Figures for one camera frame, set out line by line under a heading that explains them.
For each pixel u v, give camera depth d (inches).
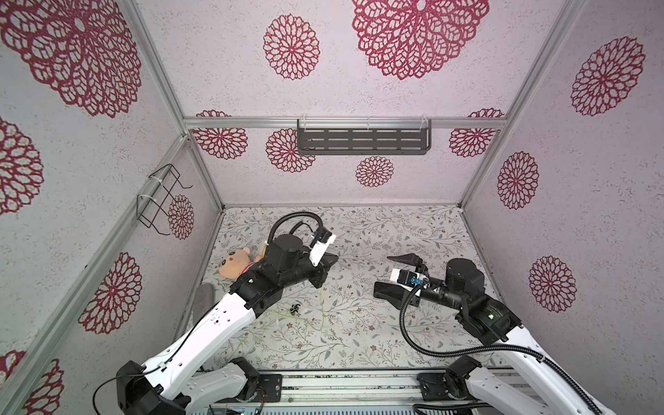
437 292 22.2
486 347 19.4
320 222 20.9
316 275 24.1
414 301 23.0
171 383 15.1
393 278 21.7
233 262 35.9
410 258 24.2
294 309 34.7
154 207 29.9
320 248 23.4
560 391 16.4
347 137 37.2
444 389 28.8
